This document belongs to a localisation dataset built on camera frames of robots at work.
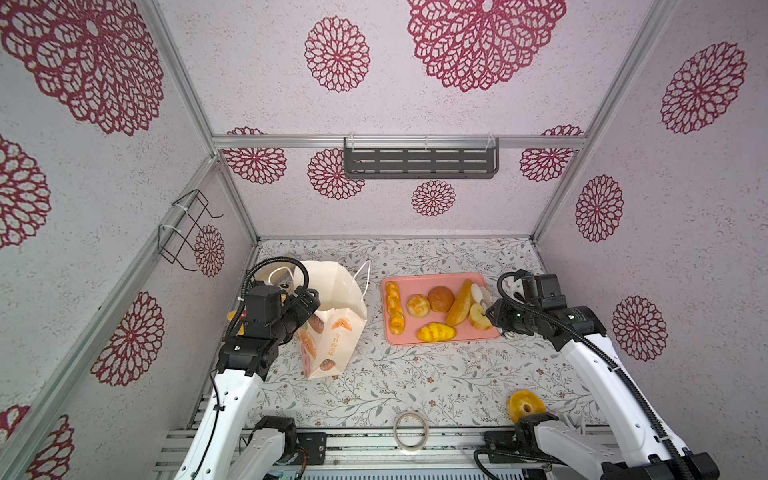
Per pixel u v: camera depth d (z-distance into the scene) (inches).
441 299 38.3
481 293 33.3
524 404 30.4
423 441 29.5
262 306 20.7
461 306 37.2
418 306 37.7
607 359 17.7
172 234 29.0
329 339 29.7
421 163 37.4
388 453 29.2
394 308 38.3
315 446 28.9
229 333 21.2
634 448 15.4
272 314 22.3
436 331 35.6
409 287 42.9
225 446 16.2
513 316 25.2
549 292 22.2
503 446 28.6
